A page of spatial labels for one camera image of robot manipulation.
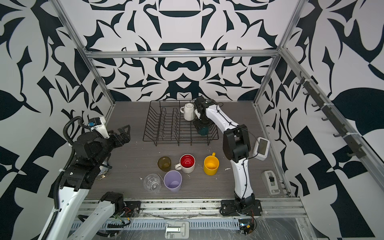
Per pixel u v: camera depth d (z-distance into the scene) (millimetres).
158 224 713
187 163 892
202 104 715
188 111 996
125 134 619
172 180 824
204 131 945
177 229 674
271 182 793
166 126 1034
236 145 557
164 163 866
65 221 405
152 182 825
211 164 870
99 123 573
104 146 556
